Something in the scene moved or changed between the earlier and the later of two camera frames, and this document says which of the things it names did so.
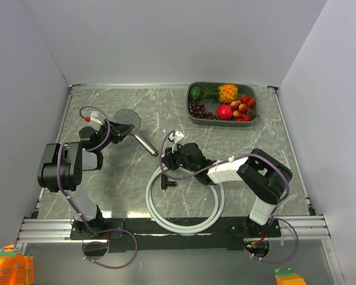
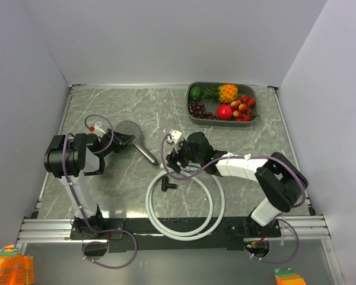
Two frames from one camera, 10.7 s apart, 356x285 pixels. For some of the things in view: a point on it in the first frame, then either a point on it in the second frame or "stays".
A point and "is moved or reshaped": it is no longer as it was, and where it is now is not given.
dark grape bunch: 197,109 stays
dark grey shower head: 129,116 is moved or reshaped
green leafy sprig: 210,92 stays
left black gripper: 117,130 to 118,139
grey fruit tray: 244,89 stays
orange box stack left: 7,266 stays
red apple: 224,111 stays
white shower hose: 221,199 to 216,199
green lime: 195,92 stays
